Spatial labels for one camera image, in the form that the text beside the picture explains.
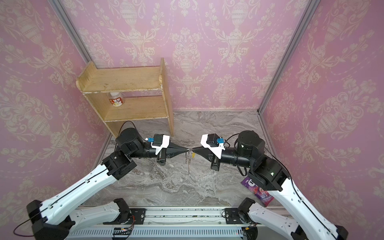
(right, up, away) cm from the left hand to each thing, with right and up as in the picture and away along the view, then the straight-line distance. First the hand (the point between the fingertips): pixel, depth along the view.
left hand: (186, 151), depth 53 cm
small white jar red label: (-45, +25, +38) cm, 64 cm away
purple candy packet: (+39, -27, +26) cm, 54 cm away
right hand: (+3, +1, 0) cm, 4 cm away
